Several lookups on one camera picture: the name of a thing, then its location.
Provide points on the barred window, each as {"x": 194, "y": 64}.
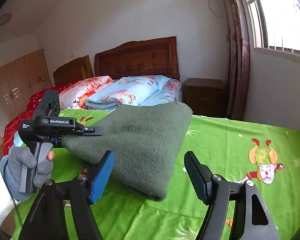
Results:
{"x": 276, "y": 24}

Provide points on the light wooden wardrobe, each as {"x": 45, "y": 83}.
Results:
{"x": 22, "y": 78}

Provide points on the red bed sheet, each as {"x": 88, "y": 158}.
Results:
{"x": 34, "y": 101}

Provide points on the blue floral folded quilt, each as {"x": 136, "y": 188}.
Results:
{"x": 136, "y": 91}

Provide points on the green cartoon bed sheet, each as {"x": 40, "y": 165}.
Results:
{"x": 223, "y": 145}

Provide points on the visible finger of the left gripper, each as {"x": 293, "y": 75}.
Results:
{"x": 90, "y": 131}

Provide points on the small wooden headboard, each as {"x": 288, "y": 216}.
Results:
{"x": 77, "y": 69}

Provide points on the green and white knit sweater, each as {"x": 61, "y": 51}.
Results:
{"x": 145, "y": 140}

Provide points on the large wooden headboard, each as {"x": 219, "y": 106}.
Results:
{"x": 137, "y": 58}

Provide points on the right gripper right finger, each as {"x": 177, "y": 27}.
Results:
{"x": 252, "y": 219}

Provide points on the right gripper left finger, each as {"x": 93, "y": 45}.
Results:
{"x": 46, "y": 218}

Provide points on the pink floral curtain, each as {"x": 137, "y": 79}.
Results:
{"x": 237, "y": 59}

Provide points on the pink floral folded quilt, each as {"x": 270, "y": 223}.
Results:
{"x": 75, "y": 95}

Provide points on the dark wooden nightstand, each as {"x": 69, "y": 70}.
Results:
{"x": 205, "y": 97}

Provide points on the round ceiling lamp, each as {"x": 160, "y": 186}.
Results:
{"x": 4, "y": 18}

